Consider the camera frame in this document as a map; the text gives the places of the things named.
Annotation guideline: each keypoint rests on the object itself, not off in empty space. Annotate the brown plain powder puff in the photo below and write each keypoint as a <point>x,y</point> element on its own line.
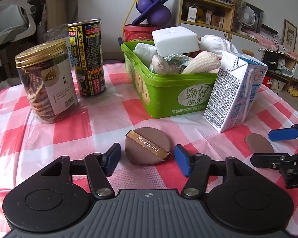
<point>258,144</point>

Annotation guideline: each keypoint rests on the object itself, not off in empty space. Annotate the gold lid clear jar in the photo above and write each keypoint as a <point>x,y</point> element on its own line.
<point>46,76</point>

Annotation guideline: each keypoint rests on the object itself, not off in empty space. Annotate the blue white milk carton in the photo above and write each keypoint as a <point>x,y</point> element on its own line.
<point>236,86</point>

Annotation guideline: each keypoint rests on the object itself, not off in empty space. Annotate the green plastic storage bin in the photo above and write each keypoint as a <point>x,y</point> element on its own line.
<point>167,95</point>

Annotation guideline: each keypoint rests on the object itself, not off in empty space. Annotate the beige plush rabbit doll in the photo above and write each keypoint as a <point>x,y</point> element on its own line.
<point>204,62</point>

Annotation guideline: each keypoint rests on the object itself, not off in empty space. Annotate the purple hopper ball toy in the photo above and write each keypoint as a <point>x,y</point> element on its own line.
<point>153,11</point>

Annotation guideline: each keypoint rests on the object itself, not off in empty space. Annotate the white desk fan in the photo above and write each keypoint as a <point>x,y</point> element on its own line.
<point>245,16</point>

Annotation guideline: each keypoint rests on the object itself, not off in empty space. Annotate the framed picture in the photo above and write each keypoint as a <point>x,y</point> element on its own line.
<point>289,36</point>

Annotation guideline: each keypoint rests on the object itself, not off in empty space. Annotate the white office chair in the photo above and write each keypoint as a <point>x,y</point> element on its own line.
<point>16,20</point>

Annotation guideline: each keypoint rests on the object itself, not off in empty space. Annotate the brown powder puff with strap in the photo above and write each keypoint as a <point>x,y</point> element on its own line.
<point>147,146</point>

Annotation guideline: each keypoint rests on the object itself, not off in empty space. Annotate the wooden shelf cabinet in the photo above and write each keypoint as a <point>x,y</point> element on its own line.
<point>211,17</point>

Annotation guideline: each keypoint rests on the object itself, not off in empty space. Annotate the red white checkered tablecloth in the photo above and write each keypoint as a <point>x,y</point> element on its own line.
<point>27,145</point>

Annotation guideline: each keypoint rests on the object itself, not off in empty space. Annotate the red snack bucket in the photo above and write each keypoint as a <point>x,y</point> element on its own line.
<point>143,32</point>

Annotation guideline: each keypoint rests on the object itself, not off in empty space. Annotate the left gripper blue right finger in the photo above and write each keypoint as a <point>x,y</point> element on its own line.
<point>196,168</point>

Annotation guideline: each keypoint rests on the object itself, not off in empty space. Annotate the black drink can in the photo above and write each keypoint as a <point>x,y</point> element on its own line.
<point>86,56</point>

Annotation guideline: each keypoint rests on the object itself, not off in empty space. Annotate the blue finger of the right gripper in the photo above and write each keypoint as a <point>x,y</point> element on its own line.
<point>282,134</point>
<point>275,161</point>

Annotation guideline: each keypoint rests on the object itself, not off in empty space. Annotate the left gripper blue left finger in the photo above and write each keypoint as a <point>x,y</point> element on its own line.
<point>98,168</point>

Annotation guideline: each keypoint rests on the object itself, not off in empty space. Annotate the white sponge block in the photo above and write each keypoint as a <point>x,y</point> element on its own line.
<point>175,40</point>

